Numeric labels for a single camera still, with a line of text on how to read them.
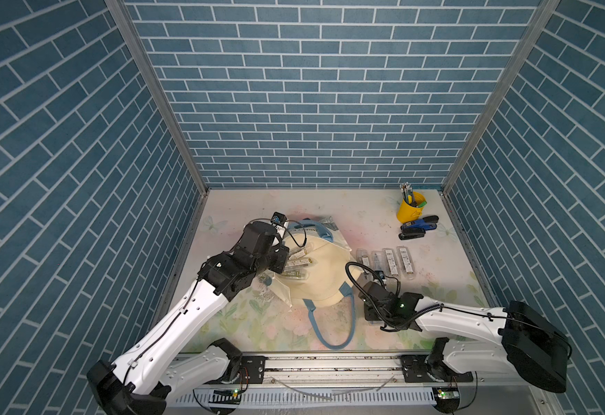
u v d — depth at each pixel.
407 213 1.04
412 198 1.02
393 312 0.64
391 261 0.96
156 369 0.40
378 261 0.97
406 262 0.96
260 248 0.53
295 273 0.91
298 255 0.95
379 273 0.78
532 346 0.42
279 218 0.63
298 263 0.92
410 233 1.02
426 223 1.05
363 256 0.96
